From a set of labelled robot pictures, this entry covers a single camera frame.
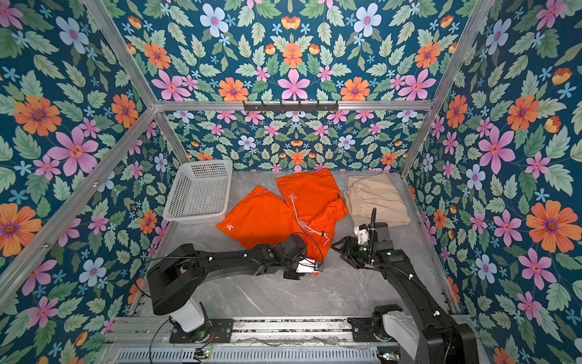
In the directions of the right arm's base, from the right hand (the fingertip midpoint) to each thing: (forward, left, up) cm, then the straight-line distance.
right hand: (335, 249), depth 80 cm
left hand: (-2, +9, -6) cm, 11 cm away
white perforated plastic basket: (+35, +64, -10) cm, 74 cm away
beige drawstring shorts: (+34, -25, -8) cm, 43 cm away
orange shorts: (+28, +9, -10) cm, 31 cm away
